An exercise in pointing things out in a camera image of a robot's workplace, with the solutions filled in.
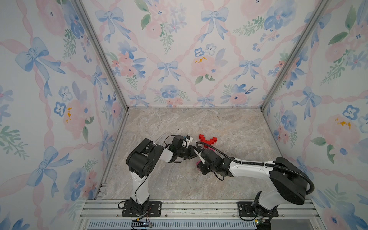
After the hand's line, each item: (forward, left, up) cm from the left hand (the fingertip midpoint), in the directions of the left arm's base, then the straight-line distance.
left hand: (202, 153), depth 91 cm
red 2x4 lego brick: (+12, -1, -1) cm, 12 cm away
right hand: (-7, +1, -1) cm, 7 cm away
